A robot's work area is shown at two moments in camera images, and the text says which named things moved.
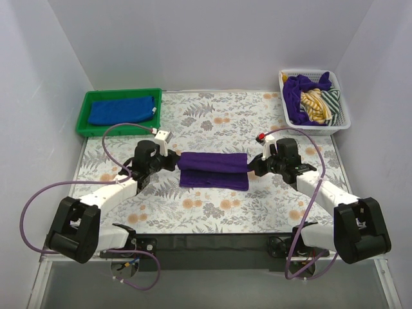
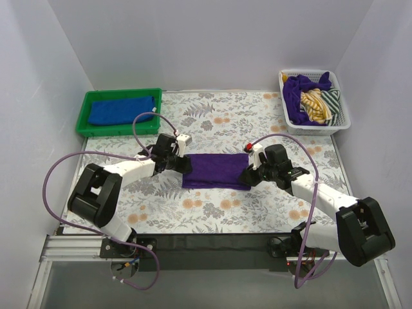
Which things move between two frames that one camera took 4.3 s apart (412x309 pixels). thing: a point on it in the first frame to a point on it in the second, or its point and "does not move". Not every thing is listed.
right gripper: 257,165 to 248,176
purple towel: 219,170 does not move
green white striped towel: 331,98 does not move
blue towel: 121,110 does not move
